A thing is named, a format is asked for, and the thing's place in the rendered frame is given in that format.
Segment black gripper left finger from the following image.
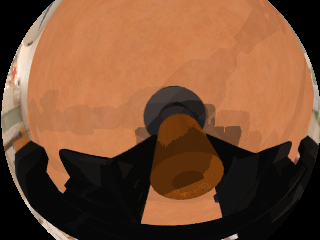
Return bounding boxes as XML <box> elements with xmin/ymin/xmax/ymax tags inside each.
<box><xmin>59</xmin><ymin>135</ymin><xmax>157</xmax><ymax>223</ymax></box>

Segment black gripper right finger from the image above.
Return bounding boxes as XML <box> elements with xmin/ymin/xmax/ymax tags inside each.
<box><xmin>205</xmin><ymin>135</ymin><xmax>292</xmax><ymax>217</ymax></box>

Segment orange knob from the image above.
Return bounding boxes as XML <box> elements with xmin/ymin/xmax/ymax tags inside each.
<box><xmin>149</xmin><ymin>115</ymin><xmax>224</xmax><ymax>200</ymax></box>

